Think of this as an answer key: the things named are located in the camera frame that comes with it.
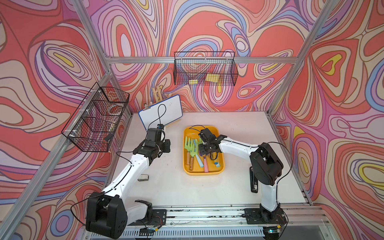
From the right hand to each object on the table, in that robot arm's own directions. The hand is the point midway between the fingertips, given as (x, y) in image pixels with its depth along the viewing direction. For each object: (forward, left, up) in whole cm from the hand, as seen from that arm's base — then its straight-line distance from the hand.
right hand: (204, 152), depth 95 cm
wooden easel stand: (+27, +28, +28) cm, 48 cm away
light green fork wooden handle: (+3, +11, +1) cm, 11 cm away
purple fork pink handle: (-9, 0, 0) cm, 9 cm away
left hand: (0, +21, +13) cm, 25 cm away
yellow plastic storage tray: (-7, +6, -1) cm, 10 cm away
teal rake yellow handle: (-9, -7, +1) cm, 12 cm away
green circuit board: (-40, +30, -2) cm, 50 cm away
